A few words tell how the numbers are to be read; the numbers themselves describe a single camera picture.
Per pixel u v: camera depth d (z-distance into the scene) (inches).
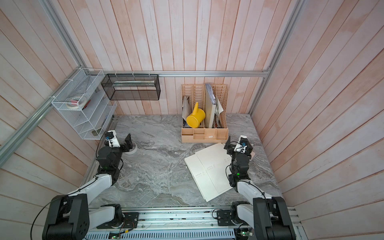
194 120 37.5
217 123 42.0
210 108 33.9
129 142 30.2
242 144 26.5
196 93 42.6
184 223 28.8
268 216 17.1
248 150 28.8
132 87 40.2
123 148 30.0
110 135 27.1
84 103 29.2
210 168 34.7
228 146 29.8
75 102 28.9
